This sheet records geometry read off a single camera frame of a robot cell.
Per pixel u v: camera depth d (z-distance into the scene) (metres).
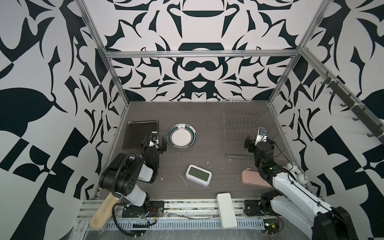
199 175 0.81
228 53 0.95
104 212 0.70
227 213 0.69
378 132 0.50
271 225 0.71
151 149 0.78
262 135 0.69
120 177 0.44
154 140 0.76
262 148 0.63
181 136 1.00
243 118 1.08
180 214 0.74
